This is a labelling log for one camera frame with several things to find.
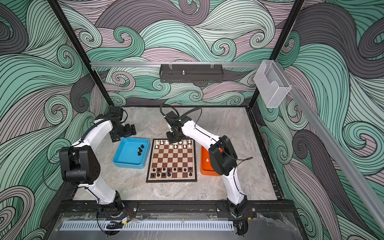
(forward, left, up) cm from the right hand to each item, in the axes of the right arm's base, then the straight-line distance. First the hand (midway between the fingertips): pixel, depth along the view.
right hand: (172, 140), depth 89 cm
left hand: (+3, +27, +2) cm, 27 cm away
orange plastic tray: (-14, -21, -10) cm, 27 cm away
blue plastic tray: (-5, +26, -8) cm, 28 cm away
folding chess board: (-11, +1, -8) cm, 14 cm away
